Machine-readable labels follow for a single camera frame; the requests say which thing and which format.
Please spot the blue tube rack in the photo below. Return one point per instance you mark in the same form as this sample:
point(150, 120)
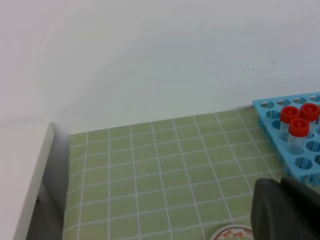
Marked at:
point(304, 167)

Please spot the green checkered cloth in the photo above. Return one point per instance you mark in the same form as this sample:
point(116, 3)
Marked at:
point(173, 179)

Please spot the red capped tube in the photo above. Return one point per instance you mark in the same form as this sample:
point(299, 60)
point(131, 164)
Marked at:
point(298, 130)
point(287, 114)
point(310, 112)

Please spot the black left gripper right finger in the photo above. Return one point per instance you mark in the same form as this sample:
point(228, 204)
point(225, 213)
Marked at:
point(305, 200)

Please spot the white box at left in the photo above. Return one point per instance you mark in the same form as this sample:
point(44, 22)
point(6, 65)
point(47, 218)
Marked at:
point(24, 152)

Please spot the white tape roll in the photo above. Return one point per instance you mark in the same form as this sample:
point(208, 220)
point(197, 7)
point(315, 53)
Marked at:
point(233, 232)

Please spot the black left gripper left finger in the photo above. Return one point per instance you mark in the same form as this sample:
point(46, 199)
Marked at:
point(273, 215)

